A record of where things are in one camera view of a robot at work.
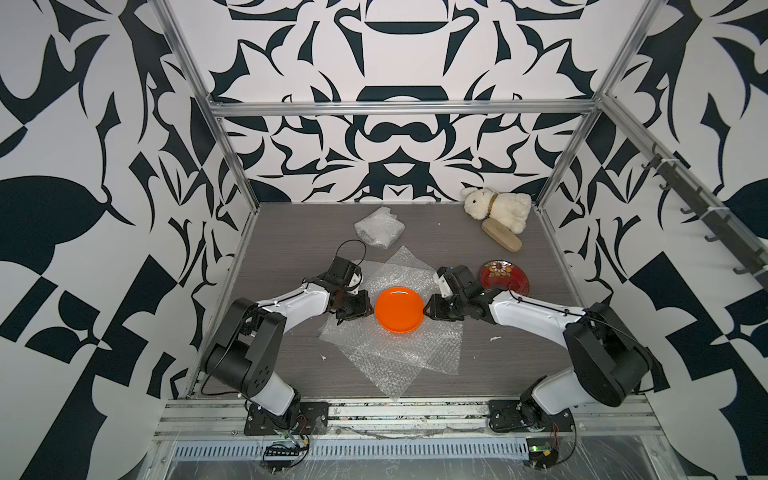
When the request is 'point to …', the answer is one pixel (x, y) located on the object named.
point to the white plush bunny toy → (509, 209)
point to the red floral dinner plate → (503, 273)
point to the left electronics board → (279, 458)
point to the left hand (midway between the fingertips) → (369, 306)
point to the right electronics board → (542, 452)
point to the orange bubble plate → (399, 310)
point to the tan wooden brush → (502, 234)
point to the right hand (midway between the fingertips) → (424, 307)
